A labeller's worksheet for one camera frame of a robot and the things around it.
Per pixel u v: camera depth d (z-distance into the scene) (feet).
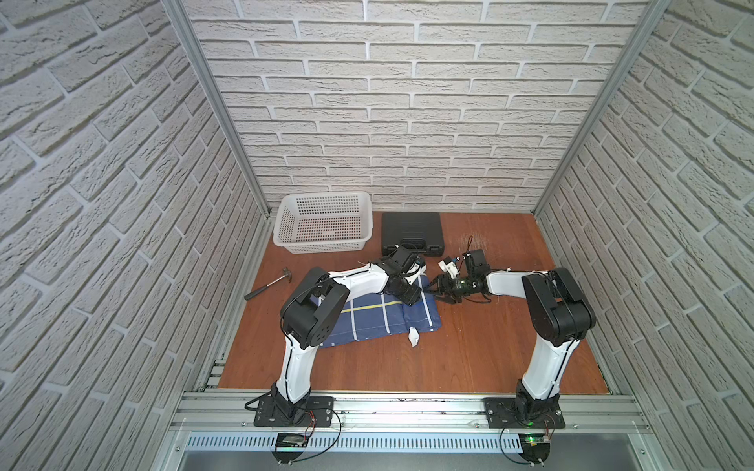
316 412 2.39
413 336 2.76
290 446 2.31
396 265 2.52
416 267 2.73
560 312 1.69
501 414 2.42
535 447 2.29
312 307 1.74
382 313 3.00
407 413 2.48
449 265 3.03
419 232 3.51
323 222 3.50
